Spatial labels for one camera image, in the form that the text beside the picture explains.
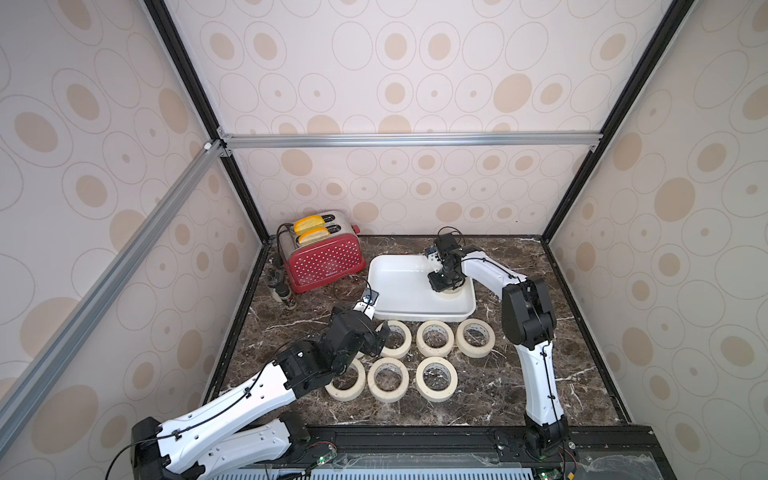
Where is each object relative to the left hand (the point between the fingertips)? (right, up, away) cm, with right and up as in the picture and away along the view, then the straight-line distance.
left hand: (377, 316), depth 72 cm
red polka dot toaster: (-19, +17, +21) cm, 33 cm away
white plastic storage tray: (+8, +3, +25) cm, 26 cm away
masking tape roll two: (+16, -23, +7) cm, 29 cm away
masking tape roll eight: (+3, -20, +13) cm, 24 cm away
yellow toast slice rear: (-23, +26, +24) cm, 42 cm away
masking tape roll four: (+27, -13, +15) cm, 33 cm away
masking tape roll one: (-8, -21, +10) cm, 24 cm away
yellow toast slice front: (-21, +22, +20) cm, 36 cm away
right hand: (+18, +4, +31) cm, 36 cm away
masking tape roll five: (+5, -13, +15) cm, 21 cm away
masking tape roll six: (+17, -11, +21) cm, 29 cm away
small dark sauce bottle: (-30, +3, +21) cm, 37 cm away
